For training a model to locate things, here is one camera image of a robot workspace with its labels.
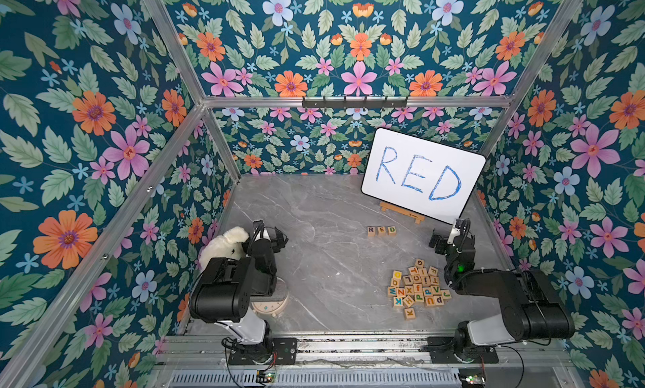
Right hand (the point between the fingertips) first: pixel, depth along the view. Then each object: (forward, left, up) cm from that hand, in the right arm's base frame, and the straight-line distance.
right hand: (455, 230), depth 92 cm
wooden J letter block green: (-22, +7, -6) cm, 24 cm away
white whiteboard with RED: (+17, +11, +12) cm, 23 cm away
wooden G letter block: (-11, +14, -5) cm, 19 cm away
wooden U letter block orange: (-24, +12, -6) cm, 27 cm away
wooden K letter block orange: (-28, +20, -6) cm, 35 cm away
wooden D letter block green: (+3, +22, -5) cm, 23 cm away
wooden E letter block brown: (+3, +26, -5) cm, 27 cm away
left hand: (-2, +71, +2) cm, 71 cm away
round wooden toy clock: (-28, +63, -5) cm, 69 cm away
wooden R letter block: (+2, +30, -5) cm, 31 cm away
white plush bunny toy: (-15, +76, +12) cm, 79 cm away
